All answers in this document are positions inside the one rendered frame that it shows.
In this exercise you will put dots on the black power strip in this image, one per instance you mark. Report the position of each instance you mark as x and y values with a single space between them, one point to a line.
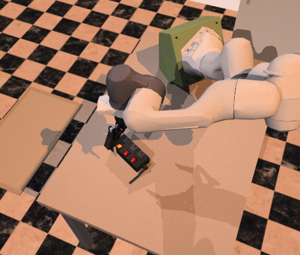
132 154

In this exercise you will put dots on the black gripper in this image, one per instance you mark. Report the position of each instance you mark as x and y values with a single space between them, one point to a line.
114 133

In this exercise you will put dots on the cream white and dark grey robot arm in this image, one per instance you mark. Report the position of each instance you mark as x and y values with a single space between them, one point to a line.
249 93

